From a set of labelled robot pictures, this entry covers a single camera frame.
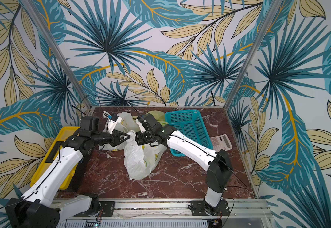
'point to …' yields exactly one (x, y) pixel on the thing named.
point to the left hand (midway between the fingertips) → (127, 138)
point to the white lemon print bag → (129, 126)
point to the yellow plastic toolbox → (53, 134)
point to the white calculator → (221, 142)
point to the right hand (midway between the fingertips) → (135, 138)
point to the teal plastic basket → (190, 124)
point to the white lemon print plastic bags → (140, 160)
